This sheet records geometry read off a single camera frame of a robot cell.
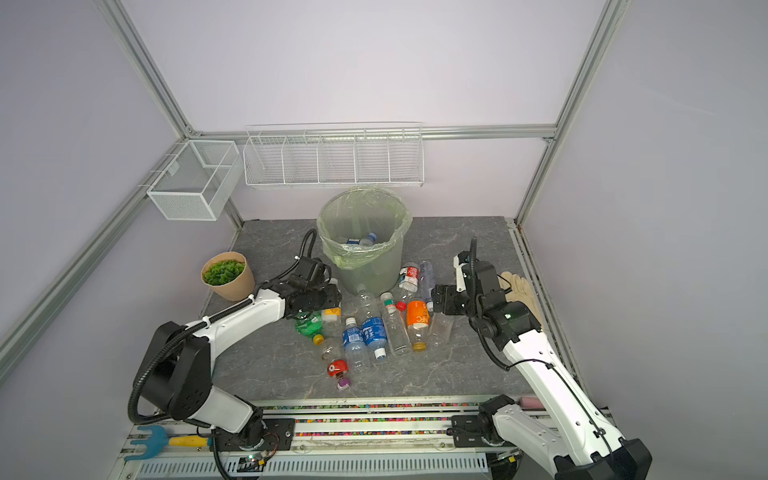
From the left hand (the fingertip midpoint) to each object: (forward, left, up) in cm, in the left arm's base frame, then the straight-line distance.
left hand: (335, 300), depth 89 cm
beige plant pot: (+6, +30, 0) cm, 31 cm away
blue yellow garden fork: (-32, +43, -7) cm, 53 cm away
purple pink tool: (-31, -51, -6) cm, 60 cm away
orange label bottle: (-6, -25, -3) cm, 26 cm away
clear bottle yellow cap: (-12, +3, -9) cm, 15 cm away
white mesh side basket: (+38, +45, +17) cm, 62 cm away
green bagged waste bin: (+26, -9, +2) cm, 28 cm away
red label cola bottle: (+10, -23, -3) cm, 26 cm away
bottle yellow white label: (-6, +1, -1) cm, 6 cm away
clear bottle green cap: (-7, -18, -7) cm, 20 cm away
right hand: (-7, -32, +13) cm, 35 cm away
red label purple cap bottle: (-19, -1, -4) cm, 19 cm away
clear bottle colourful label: (+21, -9, +1) cm, 23 cm away
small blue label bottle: (-15, -6, -3) cm, 16 cm away
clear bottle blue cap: (+7, -29, -5) cm, 30 cm away
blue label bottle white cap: (-9, -11, -3) cm, 15 cm away
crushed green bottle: (-4, +8, -6) cm, 11 cm away
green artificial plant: (+10, +35, +4) cm, 37 cm away
